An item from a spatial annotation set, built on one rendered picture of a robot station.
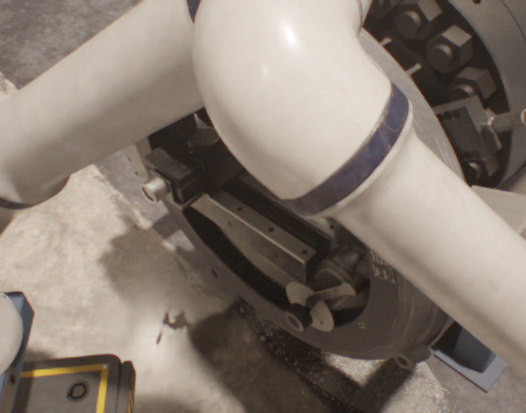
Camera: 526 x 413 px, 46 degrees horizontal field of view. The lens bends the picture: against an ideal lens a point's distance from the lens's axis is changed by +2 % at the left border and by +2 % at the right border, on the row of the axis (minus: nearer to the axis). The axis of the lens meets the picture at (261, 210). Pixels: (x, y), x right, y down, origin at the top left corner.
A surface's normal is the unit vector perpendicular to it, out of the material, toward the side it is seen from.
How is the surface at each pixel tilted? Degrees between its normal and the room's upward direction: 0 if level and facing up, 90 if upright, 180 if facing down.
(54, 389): 0
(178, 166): 2
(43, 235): 0
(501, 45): 44
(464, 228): 50
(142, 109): 102
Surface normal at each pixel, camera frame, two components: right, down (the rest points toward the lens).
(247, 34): -0.29, -0.11
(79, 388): -0.04, -0.66
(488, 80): 0.52, -0.06
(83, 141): -0.17, 0.84
